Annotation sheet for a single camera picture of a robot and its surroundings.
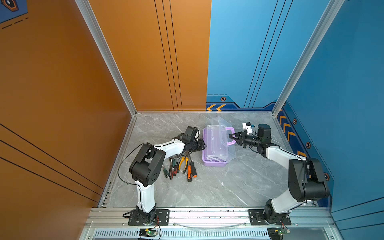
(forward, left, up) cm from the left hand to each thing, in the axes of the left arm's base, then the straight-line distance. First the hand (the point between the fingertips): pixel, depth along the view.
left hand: (205, 144), depth 95 cm
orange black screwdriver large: (-18, +10, -3) cm, 20 cm away
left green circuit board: (-46, +29, -7) cm, 54 cm away
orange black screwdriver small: (-16, +7, -3) cm, 18 cm away
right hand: (-2, -13, +11) cm, 17 cm away
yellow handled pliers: (-8, +12, -4) cm, 15 cm away
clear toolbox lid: (-8, -7, +12) cm, 16 cm away
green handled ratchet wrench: (-17, +24, -5) cm, 30 cm away
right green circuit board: (-45, -33, -7) cm, 57 cm away
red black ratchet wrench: (-15, +21, -5) cm, 26 cm away
